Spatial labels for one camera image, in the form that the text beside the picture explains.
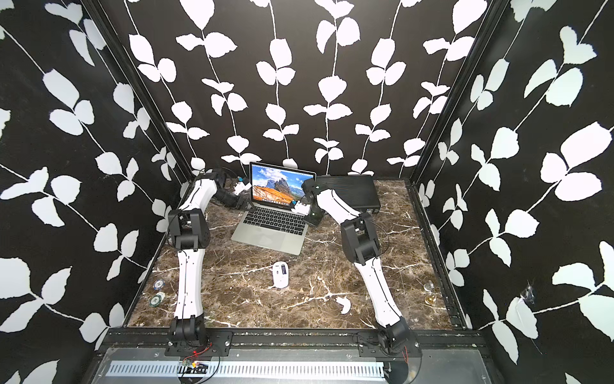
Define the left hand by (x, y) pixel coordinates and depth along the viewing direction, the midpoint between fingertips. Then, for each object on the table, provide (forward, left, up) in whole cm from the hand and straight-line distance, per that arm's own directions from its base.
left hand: (251, 204), depth 106 cm
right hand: (-7, -27, -2) cm, 28 cm away
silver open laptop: (-9, -9, -4) cm, 14 cm away
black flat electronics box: (+10, -51, -5) cm, 52 cm away
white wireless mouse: (-33, -15, -1) cm, 36 cm away
